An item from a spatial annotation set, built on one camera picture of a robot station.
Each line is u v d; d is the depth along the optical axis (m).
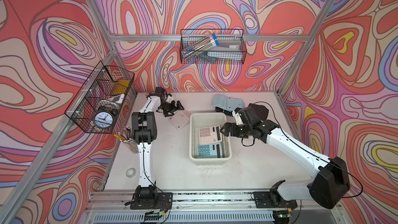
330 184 0.40
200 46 0.80
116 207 0.73
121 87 0.78
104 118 0.68
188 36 0.87
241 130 0.69
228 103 1.08
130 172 0.82
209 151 0.88
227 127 0.72
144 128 0.64
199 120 0.96
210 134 0.95
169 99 1.01
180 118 1.01
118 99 0.73
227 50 0.87
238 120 0.66
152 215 0.72
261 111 1.05
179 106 0.98
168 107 0.95
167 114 1.01
